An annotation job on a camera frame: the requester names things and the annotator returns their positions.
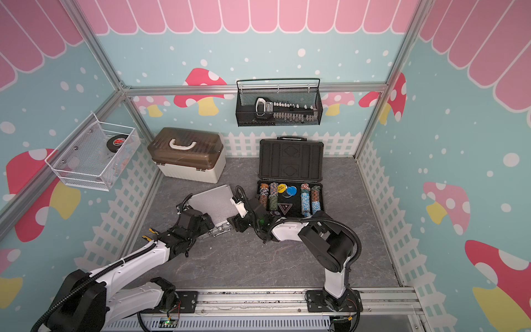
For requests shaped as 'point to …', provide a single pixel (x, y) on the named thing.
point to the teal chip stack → (305, 196)
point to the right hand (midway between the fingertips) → (232, 215)
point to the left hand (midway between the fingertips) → (203, 225)
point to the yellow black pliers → (147, 238)
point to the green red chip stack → (316, 198)
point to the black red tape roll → (115, 142)
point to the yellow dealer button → (282, 188)
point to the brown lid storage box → (195, 154)
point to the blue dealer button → (292, 190)
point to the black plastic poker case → (290, 172)
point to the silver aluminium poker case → (220, 204)
